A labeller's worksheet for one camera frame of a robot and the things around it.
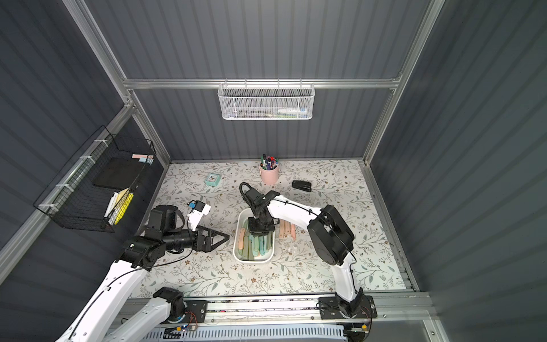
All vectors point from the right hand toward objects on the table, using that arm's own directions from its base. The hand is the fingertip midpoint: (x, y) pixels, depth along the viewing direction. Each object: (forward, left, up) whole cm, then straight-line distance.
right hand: (255, 234), depth 87 cm
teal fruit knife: (-2, -2, -4) cm, 5 cm away
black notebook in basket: (+13, +49, +24) cm, 56 cm away
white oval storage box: (-4, +3, -3) cm, 6 cm away
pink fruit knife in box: (-3, +6, -2) cm, 7 cm away
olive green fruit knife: (-1, -6, -3) cm, 6 cm away
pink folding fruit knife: (+4, -16, -5) cm, 17 cm away
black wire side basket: (+5, +54, +24) cm, 59 cm away
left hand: (-9, +9, +17) cm, 21 cm away
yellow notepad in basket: (-5, +37, +28) cm, 47 cm away
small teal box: (+31, +25, -2) cm, 40 cm away
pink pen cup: (+32, -4, -1) cm, 32 cm away
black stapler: (+30, -23, -5) cm, 38 cm away
